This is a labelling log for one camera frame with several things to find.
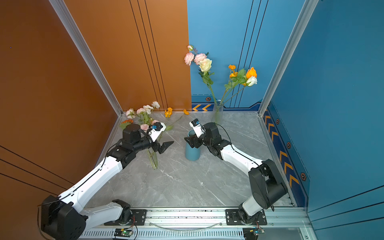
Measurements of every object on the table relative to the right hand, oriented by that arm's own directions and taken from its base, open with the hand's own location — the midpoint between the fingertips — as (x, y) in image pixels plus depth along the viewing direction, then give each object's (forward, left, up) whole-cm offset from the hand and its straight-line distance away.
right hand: (189, 134), depth 85 cm
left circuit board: (-44, +32, -19) cm, 58 cm away
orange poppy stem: (+31, +18, -14) cm, 38 cm away
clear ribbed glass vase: (+24, -19, -8) cm, 32 cm away
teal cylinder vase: (-6, -1, -12) cm, 13 cm away
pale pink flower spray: (+31, +38, -14) cm, 51 cm away
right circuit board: (-45, -30, -19) cm, 57 cm away
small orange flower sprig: (+27, -24, +14) cm, 39 cm away
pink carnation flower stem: (-5, +24, -17) cm, 30 cm away
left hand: (-5, +11, +7) cm, 14 cm away
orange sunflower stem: (+18, +49, -11) cm, 53 cm away
